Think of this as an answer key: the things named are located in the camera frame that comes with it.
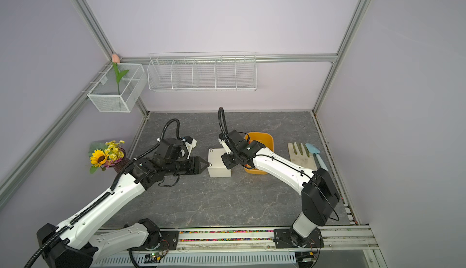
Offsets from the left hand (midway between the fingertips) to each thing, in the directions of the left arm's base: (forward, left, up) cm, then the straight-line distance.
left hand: (205, 166), depth 73 cm
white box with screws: (+5, -4, -14) cm, 15 cm away
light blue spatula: (+15, -57, -19) cm, 62 cm away
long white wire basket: (+58, +3, +6) cm, 58 cm away
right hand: (+7, -9, -6) cm, 13 cm away
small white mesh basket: (+41, +43, +10) cm, 60 cm away
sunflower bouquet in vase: (+6, +39, +4) cm, 39 cm away
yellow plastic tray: (+24, -30, -16) cm, 42 cm away
